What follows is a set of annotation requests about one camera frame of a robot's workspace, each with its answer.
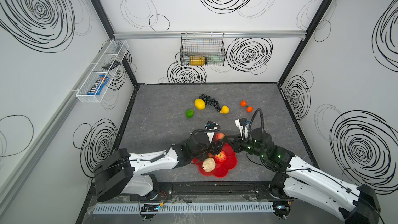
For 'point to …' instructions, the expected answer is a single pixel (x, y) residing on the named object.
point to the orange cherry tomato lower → (250, 109)
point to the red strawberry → (218, 136)
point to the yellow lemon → (199, 103)
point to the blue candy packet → (99, 84)
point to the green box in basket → (215, 59)
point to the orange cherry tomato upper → (243, 103)
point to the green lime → (189, 113)
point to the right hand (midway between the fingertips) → (223, 138)
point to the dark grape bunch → (212, 101)
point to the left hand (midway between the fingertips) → (222, 139)
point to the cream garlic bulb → (209, 165)
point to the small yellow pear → (225, 110)
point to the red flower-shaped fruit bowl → (221, 170)
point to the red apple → (221, 157)
